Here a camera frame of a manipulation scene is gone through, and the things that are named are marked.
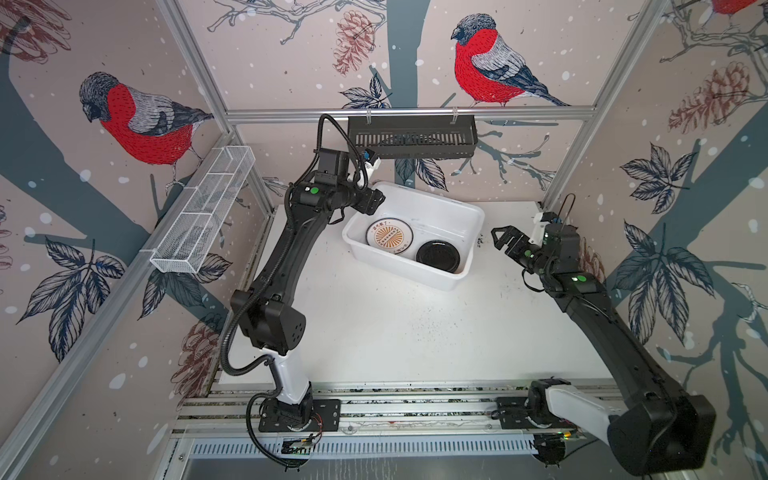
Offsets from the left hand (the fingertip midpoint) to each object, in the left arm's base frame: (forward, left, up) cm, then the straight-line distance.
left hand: (371, 188), depth 78 cm
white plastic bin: (+12, -18, -35) cm, 41 cm away
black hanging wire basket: (+34, -14, -5) cm, 38 cm away
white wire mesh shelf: (-4, +45, -4) cm, 46 cm away
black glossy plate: (+2, -23, -32) cm, 39 cm away
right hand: (-10, -35, -9) cm, 38 cm away
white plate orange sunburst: (+11, -5, -33) cm, 35 cm away
